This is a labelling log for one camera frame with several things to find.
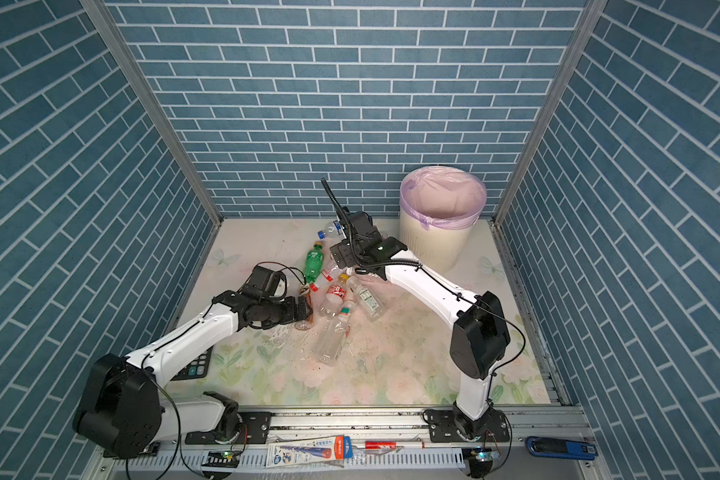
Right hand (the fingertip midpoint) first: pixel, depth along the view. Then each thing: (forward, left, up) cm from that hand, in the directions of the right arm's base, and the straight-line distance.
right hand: (350, 239), depth 85 cm
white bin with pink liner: (+24, -28, -8) cm, 38 cm away
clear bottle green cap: (-19, +4, -23) cm, 30 cm away
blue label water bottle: (+20, +11, -18) cm, 29 cm away
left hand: (-17, +13, -14) cm, 26 cm away
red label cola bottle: (-8, +5, -19) cm, 22 cm away
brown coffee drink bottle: (-18, +13, -20) cm, 30 cm away
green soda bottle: (+4, +15, -18) cm, 23 cm away
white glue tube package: (-49, +4, -21) cm, 53 cm away
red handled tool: (-46, -12, -22) cm, 53 cm away
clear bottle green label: (-10, -6, -17) cm, 21 cm away
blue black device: (-43, -59, -20) cm, 76 cm away
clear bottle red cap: (0, +7, -17) cm, 19 cm away
